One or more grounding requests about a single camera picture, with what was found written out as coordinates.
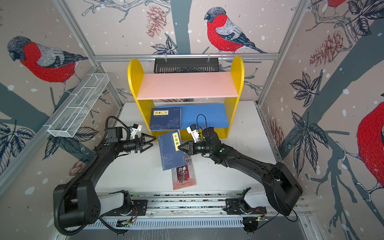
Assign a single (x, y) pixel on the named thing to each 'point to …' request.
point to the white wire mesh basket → (74, 112)
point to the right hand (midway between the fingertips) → (177, 150)
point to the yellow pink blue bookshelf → (190, 102)
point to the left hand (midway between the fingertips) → (152, 142)
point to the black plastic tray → (186, 65)
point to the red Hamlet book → (183, 176)
